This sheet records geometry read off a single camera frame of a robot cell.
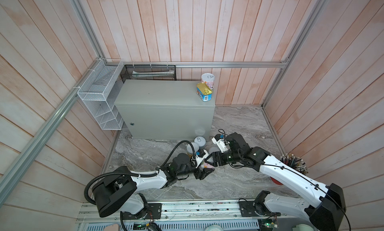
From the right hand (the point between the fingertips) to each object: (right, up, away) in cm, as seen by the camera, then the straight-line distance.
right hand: (209, 159), depth 75 cm
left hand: (+1, -5, +2) cm, 5 cm away
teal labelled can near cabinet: (-3, +6, +18) cm, 20 cm away
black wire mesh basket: (-37, +52, +21) cm, 67 cm away
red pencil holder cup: (+44, -1, 0) cm, 44 cm away
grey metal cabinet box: (-24, +26, +3) cm, 35 cm away
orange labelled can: (-2, -2, -3) cm, 4 cm away
